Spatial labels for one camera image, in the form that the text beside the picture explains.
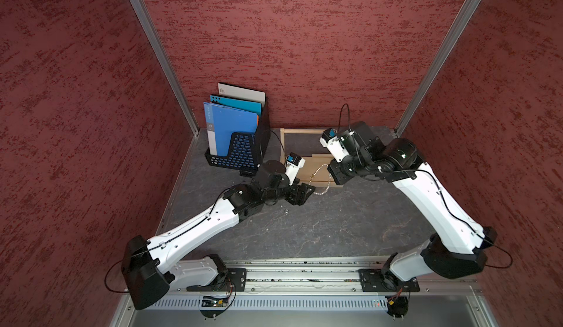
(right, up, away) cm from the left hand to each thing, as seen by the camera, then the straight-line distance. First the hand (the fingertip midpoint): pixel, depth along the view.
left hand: (304, 189), depth 71 cm
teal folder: (-27, +32, +19) cm, 47 cm away
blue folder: (-33, +25, +17) cm, 44 cm away
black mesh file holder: (-23, +14, +18) cm, 32 cm away
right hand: (+8, +6, -5) cm, 11 cm away
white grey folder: (-27, +40, +28) cm, 55 cm away
